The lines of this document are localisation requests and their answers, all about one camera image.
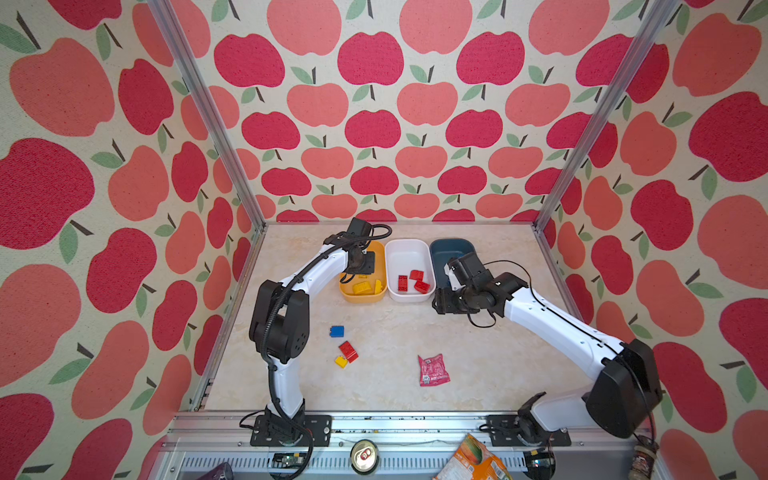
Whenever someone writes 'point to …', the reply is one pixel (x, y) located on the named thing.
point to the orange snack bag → (472, 463)
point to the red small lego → (417, 275)
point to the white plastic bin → (404, 255)
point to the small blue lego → (337, 331)
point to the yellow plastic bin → (380, 272)
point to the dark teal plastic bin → (444, 250)
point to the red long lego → (403, 283)
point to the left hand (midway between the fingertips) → (371, 267)
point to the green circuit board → (288, 460)
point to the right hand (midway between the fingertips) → (448, 301)
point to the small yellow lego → (341, 362)
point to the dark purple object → (222, 472)
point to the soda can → (364, 457)
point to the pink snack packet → (433, 371)
